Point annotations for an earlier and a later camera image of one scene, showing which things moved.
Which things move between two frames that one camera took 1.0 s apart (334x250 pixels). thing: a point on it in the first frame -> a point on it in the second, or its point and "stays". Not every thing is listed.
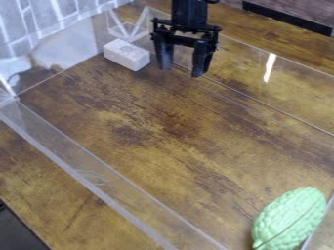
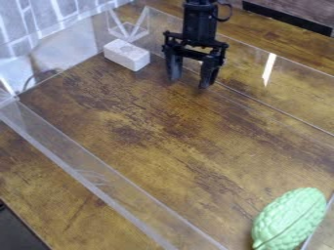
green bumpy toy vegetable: x=290 y=218 stays
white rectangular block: x=127 y=55 stays
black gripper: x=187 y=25 -> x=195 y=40
